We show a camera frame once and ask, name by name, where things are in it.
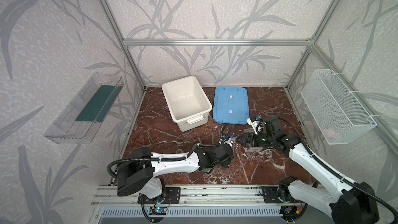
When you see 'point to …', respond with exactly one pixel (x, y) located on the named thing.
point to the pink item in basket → (329, 131)
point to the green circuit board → (157, 211)
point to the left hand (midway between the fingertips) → (232, 153)
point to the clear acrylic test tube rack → (251, 146)
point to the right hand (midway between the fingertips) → (241, 135)
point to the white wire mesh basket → (341, 118)
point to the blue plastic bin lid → (230, 105)
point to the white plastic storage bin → (189, 105)
